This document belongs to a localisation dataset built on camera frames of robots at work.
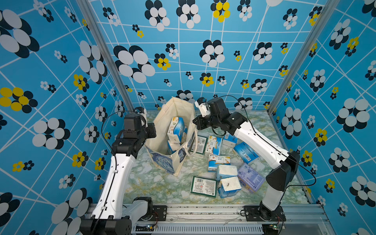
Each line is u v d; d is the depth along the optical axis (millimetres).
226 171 749
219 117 575
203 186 770
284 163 440
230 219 723
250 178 793
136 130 530
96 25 751
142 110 640
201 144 938
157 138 797
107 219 364
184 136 884
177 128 808
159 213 731
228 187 705
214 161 852
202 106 680
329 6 680
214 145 915
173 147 840
